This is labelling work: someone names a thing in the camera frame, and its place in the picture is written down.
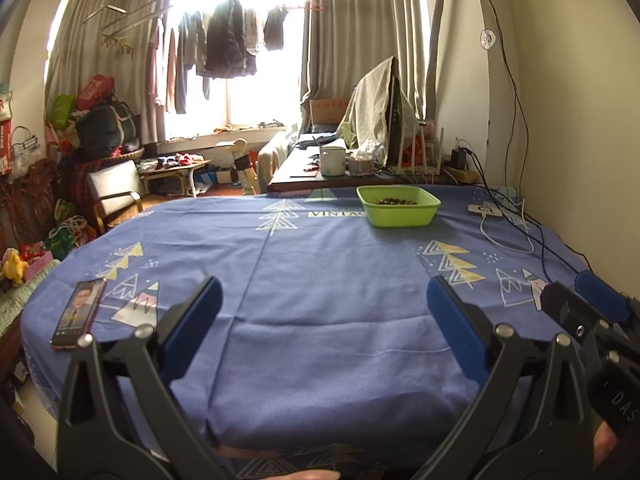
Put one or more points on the green plastic basin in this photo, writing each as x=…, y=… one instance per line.
x=400, y=216

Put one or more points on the dark duffel bag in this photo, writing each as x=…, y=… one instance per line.
x=105, y=130

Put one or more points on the wooden desk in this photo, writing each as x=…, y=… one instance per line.
x=295, y=177

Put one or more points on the grey curtain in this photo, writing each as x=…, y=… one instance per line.
x=340, y=35
x=85, y=35

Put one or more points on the small dark hanging garment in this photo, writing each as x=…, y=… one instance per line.
x=276, y=30

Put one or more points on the dark hanging jacket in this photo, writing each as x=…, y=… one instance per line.
x=230, y=40

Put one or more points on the pale pink hanging shirt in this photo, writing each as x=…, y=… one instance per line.
x=162, y=70

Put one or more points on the blue printed tablecloth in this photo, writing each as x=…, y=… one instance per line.
x=325, y=270

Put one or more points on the yellow plush toy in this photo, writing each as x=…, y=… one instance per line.
x=14, y=266

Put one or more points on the printed red white packet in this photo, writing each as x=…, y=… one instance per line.
x=5, y=135

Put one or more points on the black power adapter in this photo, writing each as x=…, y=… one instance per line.
x=458, y=159

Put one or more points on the carved wooden cabinet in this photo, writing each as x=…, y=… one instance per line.
x=30, y=200

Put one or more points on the white chair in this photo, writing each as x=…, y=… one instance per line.
x=112, y=180

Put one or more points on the red bag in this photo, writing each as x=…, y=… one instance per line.
x=95, y=91

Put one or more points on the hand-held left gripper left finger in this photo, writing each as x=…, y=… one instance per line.
x=192, y=325

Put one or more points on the smartphone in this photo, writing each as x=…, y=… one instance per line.
x=77, y=312

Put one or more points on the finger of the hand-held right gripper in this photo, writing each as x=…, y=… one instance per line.
x=565, y=305
x=600, y=295

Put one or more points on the cardboard box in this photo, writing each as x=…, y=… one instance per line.
x=327, y=111

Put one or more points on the person's right hand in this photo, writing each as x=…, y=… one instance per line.
x=605, y=442

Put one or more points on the red clothes hanger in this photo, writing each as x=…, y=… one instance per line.
x=312, y=6

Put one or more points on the red packets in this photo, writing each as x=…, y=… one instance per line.
x=414, y=152

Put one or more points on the duck toy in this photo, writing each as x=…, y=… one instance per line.
x=240, y=147

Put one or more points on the plastic-wrapped box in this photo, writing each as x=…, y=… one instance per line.
x=361, y=165

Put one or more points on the pink gift box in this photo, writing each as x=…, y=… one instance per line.
x=37, y=262

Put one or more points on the white charger pad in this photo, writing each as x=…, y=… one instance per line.
x=487, y=210

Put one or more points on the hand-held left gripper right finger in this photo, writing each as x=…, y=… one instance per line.
x=455, y=330

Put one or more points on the round wall hook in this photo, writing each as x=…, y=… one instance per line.
x=488, y=40

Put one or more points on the white printed bag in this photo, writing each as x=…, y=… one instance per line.
x=27, y=152

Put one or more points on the white fabric-covered seat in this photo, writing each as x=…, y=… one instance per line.
x=275, y=160

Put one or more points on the grey hanging shirt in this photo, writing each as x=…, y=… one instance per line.
x=190, y=50

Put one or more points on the white enamel mug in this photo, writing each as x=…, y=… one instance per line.
x=332, y=162

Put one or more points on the small wooden table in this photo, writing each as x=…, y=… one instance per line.
x=170, y=166

